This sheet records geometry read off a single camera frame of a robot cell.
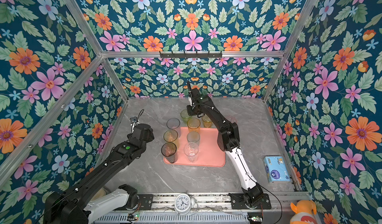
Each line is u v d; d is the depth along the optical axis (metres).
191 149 0.84
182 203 0.70
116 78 1.08
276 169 0.79
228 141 0.65
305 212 0.66
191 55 0.93
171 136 0.89
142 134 0.61
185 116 1.01
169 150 0.80
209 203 0.75
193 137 0.92
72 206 0.39
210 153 0.90
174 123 0.89
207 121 1.05
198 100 0.76
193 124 0.93
